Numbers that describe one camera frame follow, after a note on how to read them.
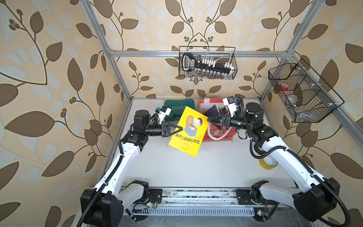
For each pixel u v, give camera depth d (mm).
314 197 371
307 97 727
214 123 623
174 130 654
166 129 606
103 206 379
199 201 737
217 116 597
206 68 856
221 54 910
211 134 875
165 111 654
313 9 723
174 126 650
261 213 704
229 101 617
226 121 598
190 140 662
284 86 806
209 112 944
